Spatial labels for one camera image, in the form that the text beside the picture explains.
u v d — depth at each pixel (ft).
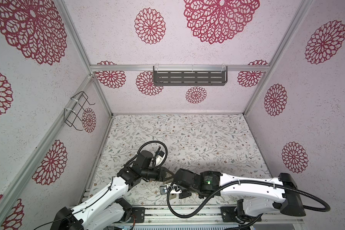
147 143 1.98
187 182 1.64
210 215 2.48
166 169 2.24
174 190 1.87
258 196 1.40
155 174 2.14
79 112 2.57
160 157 2.30
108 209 1.90
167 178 2.15
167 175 2.29
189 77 3.25
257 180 1.44
